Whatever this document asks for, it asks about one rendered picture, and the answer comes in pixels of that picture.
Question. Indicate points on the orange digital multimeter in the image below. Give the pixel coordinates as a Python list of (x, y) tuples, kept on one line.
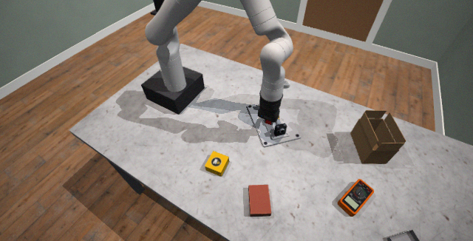
[(355, 197)]

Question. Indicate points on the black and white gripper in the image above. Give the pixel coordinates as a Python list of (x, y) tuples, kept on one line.
[(270, 101)]

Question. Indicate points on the reddish-brown rectangular block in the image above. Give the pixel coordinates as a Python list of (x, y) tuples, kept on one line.
[(259, 200)]

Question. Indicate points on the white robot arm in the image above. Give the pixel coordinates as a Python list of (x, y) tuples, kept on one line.
[(162, 32)]

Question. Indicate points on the brass ball valve with red handle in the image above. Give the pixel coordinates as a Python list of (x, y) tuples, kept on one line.
[(277, 130)]

